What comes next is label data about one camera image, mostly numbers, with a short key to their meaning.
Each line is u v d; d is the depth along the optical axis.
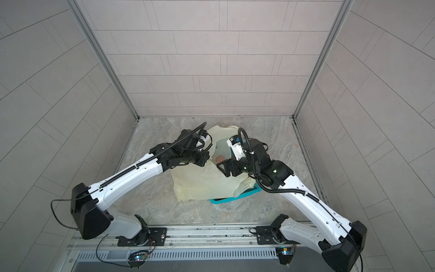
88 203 0.39
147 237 0.68
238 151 0.61
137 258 0.64
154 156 0.49
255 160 0.51
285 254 0.68
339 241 0.37
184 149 0.56
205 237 0.72
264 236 0.71
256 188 0.78
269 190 0.49
